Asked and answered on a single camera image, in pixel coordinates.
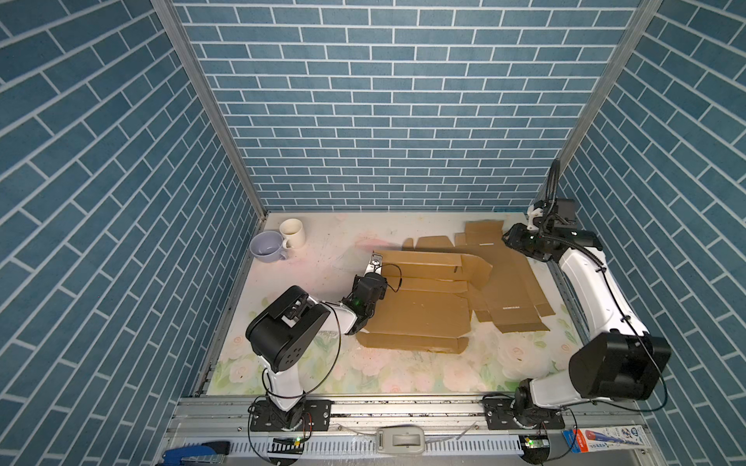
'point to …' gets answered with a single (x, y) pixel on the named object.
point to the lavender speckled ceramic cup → (266, 247)
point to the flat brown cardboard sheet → (509, 297)
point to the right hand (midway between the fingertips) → (506, 234)
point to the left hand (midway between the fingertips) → (375, 271)
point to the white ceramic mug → (292, 231)
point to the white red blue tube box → (608, 439)
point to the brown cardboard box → (426, 306)
